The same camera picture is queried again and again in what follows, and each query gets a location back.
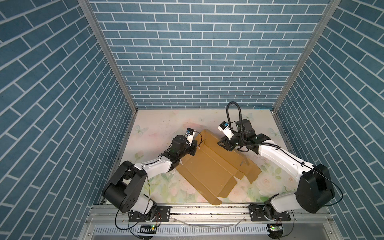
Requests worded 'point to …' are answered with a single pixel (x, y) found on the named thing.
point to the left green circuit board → (147, 229)
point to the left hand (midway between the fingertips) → (197, 141)
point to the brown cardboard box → (213, 167)
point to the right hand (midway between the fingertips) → (219, 139)
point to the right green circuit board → (273, 227)
